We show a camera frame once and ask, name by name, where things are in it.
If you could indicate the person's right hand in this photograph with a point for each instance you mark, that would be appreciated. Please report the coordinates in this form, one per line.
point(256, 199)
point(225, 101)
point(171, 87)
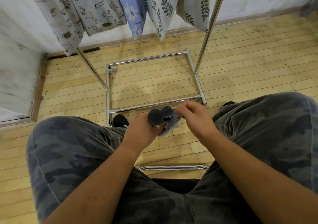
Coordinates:
point(198, 122)

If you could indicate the person's left hand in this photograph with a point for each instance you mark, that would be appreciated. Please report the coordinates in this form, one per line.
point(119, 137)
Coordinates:
point(141, 134)

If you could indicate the blue floral bag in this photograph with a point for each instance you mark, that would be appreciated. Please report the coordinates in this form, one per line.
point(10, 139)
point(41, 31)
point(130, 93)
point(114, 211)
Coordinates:
point(171, 125)

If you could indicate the chrome clothes rack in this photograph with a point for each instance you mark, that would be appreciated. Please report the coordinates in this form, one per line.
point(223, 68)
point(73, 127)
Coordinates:
point(211, 27)

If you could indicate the person's left forearm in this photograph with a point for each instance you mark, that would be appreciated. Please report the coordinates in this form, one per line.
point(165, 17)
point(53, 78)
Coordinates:
point(89, 189)

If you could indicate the person's right forearm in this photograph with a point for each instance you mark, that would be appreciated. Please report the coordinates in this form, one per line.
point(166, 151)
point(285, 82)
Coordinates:
point(263, 181)

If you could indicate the black striped left shoe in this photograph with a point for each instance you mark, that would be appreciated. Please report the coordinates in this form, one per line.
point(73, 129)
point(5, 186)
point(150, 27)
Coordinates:
point(120, 120)

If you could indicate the black striped shoe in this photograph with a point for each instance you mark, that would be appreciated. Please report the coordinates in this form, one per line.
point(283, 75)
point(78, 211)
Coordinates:
point(120, 120)
point(228, 103)

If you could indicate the black striped right shoe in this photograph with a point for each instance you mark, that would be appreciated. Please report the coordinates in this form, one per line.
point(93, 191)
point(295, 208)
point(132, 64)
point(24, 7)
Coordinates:
point(228, 103)

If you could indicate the black chair seat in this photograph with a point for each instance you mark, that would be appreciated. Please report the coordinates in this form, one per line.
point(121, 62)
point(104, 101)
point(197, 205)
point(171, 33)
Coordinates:
point(176, 185)

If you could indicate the black baseboard strip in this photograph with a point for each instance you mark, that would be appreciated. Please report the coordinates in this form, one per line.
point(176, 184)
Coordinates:
point(74, 53)

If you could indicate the grey metal furniture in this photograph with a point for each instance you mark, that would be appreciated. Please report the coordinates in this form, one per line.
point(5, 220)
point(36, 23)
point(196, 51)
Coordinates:
point(309, 7)

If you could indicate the chrome chair frame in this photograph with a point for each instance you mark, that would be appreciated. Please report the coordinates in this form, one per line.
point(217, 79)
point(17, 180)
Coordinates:
point(174, 168)

